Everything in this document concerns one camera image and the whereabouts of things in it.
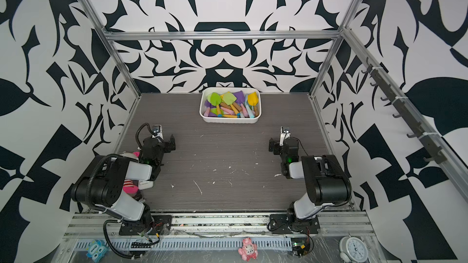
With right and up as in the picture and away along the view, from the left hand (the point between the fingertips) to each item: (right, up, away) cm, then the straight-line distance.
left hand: (159, 133), depth 94 cm
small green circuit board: (+64, -41, -23) cm, 79 cm away
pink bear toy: (+44, -39, -28) cm, 65 cm away
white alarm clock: (+81, -39, -28) cm, 94 cm away
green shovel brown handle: (+35, +19, +18) cm, 44 cm away
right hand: (+62, -1, +2) cm, 62 cm away
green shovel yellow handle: (+27, +18, +21) cm, 38 cm away
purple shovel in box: (+42, +20, +18) cm, 50 cm away
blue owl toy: (-12, -40, -26) cm, 49 cm away
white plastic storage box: (+35, +15, +17) cm, 42 cm away
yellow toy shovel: (+49, +19, +19) cm, 56 cm away
